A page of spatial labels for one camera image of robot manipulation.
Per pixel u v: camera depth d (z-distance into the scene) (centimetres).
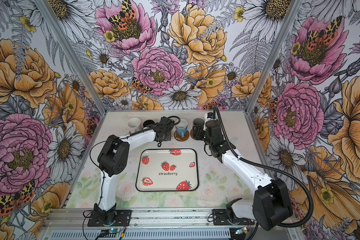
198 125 101
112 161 55
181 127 99
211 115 72
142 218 76
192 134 108
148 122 103
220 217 74
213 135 63
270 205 40
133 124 105
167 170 91
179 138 104
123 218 73
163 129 81
